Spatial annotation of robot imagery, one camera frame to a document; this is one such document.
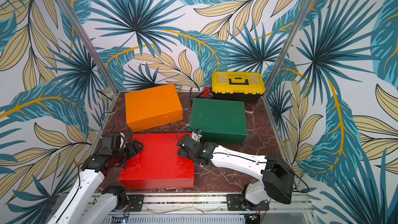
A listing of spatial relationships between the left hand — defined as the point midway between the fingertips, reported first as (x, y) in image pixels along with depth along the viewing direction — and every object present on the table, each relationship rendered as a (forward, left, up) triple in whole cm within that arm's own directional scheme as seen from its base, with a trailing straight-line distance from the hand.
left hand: (139, 151), depth 79 cm
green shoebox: (+19, -43, +1) cm, 47 cm away
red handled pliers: (+54, -36, -9) cm, 66 cm away
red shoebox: (-7, -11, +2) cm, 14 cm away
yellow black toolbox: (+44, -55, +6) cm, 71 cm away
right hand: (0, -22, +1) cm, 22 cm away
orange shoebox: (+27, -2, +2) cm, 27 cm away
